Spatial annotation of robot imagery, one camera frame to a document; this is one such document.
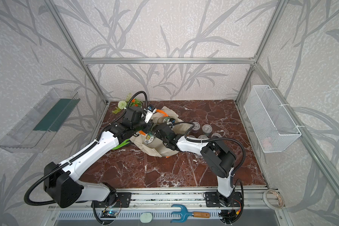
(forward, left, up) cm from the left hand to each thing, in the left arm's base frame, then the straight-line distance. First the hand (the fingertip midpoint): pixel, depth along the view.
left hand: (152, 120), depth 80 cm
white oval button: (-44, 0, -20) cm, 48 cm away
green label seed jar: (+5, -35, -17) cm, 39 cm away
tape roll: (-36, -67, -22) cm, 79 cm away
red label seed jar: (+1, -42, -17) cm, 45 cm away
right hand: (+1, -1, -12) cm, 12 cm away
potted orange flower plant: (+20, +25, -9) cm, 33 cm away
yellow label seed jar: (-3, +3, -14) cm, 15 cm away
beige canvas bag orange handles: (+3, -17, -12) cm, 21 cm away
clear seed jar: (-1, -31, -17) cm, 36 cm away
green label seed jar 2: (+9, -7, -12) cm, 17 cm away
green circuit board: (-42, +20, -23) cm, 52 cm away
